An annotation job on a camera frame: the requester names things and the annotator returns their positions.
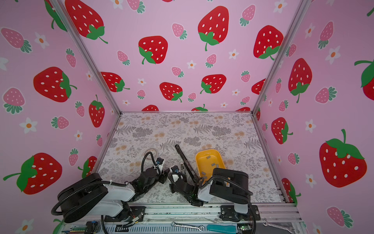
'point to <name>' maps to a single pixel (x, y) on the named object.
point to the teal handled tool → (229, 229)
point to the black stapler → (187, 165)
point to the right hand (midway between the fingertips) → (168, 177)
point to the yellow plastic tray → (207, 160)
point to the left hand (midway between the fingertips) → (167, 167)
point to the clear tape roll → (154, 152)
